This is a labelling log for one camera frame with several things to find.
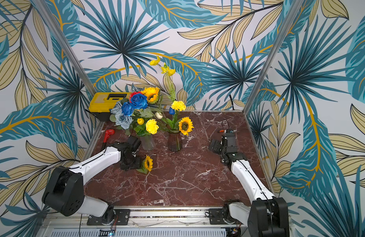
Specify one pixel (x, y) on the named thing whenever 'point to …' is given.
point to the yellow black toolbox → (101, 103)
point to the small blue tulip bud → (171, 111)
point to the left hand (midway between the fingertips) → (135, 168)
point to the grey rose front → (124, 121)
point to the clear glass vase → (148, 142)
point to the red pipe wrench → (108, 132)
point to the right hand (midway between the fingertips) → (218, 144)
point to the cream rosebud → (159, 115)
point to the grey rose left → (117, 109)
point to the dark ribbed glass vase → (174, 141)
